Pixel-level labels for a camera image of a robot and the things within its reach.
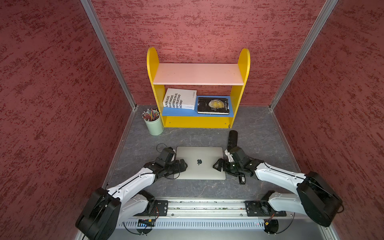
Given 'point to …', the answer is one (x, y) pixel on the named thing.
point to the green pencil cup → (154, 123)
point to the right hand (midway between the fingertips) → (218, 172)
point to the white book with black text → (180, 99)
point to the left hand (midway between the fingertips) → (181, 170)
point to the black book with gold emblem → (213, 105)
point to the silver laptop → (200, 161)
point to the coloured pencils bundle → (150, 115)
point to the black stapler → (242, 179)
